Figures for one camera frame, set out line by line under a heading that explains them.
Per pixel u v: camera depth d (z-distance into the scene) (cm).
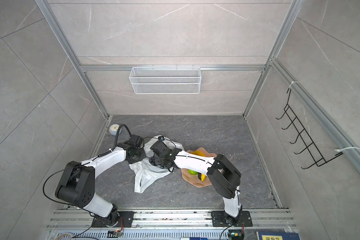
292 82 70
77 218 75
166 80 101
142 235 70
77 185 44
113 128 107
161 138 78
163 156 66
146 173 84
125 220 73
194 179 85
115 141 65
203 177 81
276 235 69
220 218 74
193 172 84
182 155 59
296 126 72
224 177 48
